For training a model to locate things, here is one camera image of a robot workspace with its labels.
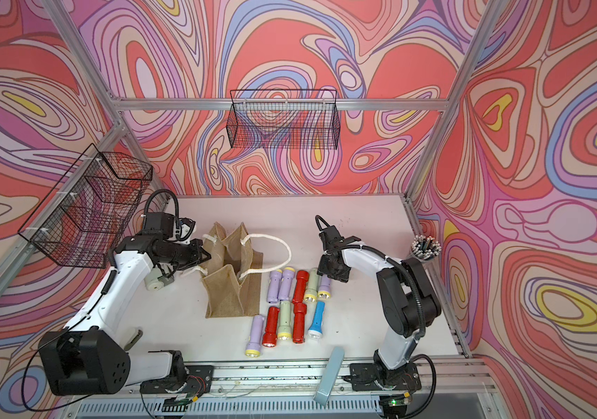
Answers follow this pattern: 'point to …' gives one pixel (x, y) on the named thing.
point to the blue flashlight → (316, 329)
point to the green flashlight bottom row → (284, 332)
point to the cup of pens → (425, 248)
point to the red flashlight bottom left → (270, 336)
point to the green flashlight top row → (311, 293)
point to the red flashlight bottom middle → (299, 311)
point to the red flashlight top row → (302, 279)
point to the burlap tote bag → (232, 281)
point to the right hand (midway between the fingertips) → (330, 280)
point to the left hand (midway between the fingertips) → (212, 255)
